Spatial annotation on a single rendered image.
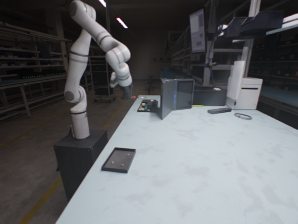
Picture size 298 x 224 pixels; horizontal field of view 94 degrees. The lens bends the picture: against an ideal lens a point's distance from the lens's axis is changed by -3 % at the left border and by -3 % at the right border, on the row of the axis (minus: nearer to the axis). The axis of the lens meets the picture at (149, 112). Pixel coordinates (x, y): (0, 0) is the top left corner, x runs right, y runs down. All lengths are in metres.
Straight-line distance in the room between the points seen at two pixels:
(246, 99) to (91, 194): 1.06
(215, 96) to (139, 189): 0.92
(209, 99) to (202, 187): 0.82
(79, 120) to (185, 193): 0.73
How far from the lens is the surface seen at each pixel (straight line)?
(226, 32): 1.03
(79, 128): 0.98
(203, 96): 1.15
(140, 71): 12.19
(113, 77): 0.81
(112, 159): 0.52
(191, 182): 0.45
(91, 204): 0.41
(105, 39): 0.70
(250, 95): 1.19
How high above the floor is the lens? 1.30
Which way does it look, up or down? 18 degrees down
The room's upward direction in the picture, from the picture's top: straight up
